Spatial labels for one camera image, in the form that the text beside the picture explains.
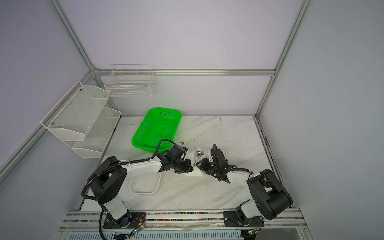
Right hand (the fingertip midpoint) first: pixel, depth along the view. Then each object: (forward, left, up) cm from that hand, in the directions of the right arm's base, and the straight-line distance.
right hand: (196, 165), depth 87 cm
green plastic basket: (+37, +31, -4) cm, 48 cm away
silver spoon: (+11, -1, -5) cm, 12 cm away
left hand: (-3, +2, 0) cm, 3 cm away
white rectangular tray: (-10, +28, -3) cm, 30 cm away
